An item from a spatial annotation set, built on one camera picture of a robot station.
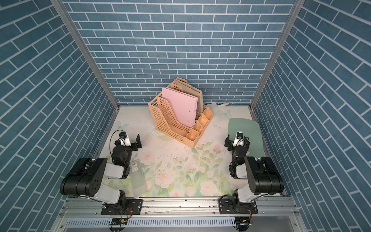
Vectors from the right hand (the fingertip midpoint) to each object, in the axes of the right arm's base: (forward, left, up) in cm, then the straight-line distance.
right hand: (238, 136), depth 90 cm
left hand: (-5, +65, +1) cm, 65 cm away
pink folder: (+10, +35, +13) cm, 39 cm away
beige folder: (+19, +30, +19) cm, 40 cm away
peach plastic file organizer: (+4, +49, +14) cm, 51 cm away
